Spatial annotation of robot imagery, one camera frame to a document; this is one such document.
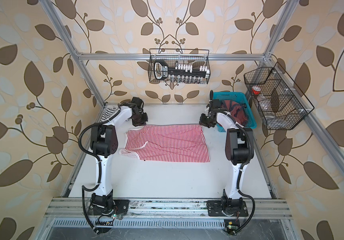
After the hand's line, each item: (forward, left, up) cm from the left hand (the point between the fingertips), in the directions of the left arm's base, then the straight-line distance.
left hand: (147, 121), depth 102 cm
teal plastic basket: (+24, -69, +1) cm, 73 cm away
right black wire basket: (-9, -73, +28) cm, 78 cm away
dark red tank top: (+12, -64, +1) cm, 65 cm away
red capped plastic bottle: (+7, -67, +23) cm, 71 cm away
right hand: (-2, -37, +1) cm, 37 cm away
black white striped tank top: (+12, +32, -4) cm, 35 cm away
